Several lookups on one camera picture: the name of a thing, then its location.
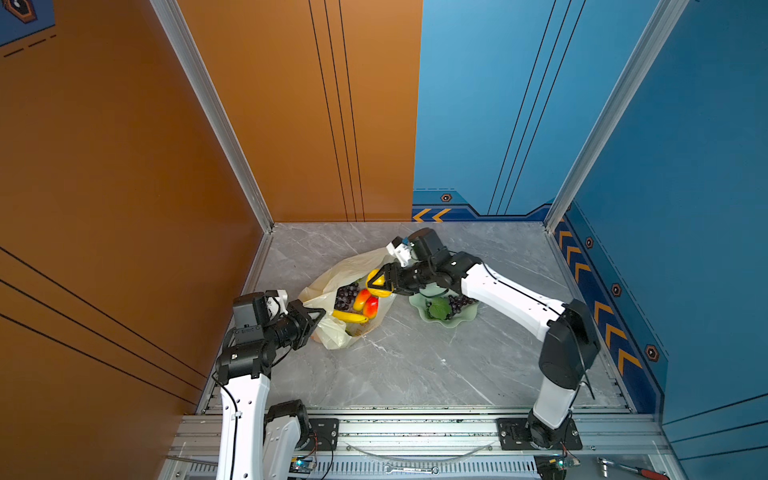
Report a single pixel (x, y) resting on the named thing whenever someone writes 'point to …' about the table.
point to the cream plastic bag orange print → (331, 331)
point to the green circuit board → (301, 464)
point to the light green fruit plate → (433, 290)
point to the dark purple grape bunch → (345, 297)
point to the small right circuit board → (551, 466)
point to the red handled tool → (650, 473)
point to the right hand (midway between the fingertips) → (375, 286)
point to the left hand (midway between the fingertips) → (326, 307)
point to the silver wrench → (396, 470)
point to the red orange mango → (370, 307)
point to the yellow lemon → (379, 281)
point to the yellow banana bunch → (350, 317)
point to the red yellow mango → (361, 299)
